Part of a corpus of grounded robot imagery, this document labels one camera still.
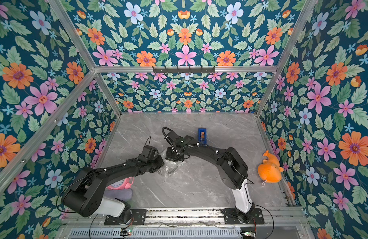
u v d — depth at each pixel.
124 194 0.80
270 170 0.81
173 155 0.76
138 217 0.74
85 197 0.43
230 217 0.72
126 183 0.82
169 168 0.86
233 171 0.49
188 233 0.77
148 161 0.72
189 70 0.91
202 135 0.99
